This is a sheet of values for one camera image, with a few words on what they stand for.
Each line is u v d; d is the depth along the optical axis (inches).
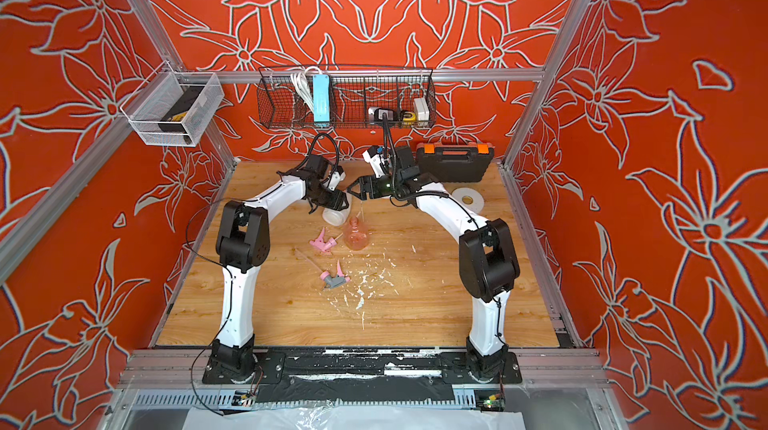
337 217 38.2
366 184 30.4
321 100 35.4
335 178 37.4
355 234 38.7
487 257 19.6
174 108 32.8
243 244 23.2
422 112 35.6
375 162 31.2
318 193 34.3
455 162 39.4
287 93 38.3
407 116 37.2
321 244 37.4
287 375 28.7
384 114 38.4
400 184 27.4
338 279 34.4
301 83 33.6
